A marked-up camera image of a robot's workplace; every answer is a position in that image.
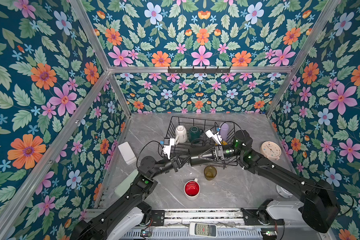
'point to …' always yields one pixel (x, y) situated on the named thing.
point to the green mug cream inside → (195, 134)
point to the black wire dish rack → (206, 136)
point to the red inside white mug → (191, 189)
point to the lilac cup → (224, 131)
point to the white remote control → (203, 229)
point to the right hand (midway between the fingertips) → (200, 157)
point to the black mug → (195, 152)
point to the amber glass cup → (210, 172)
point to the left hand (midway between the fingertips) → (193, 155)
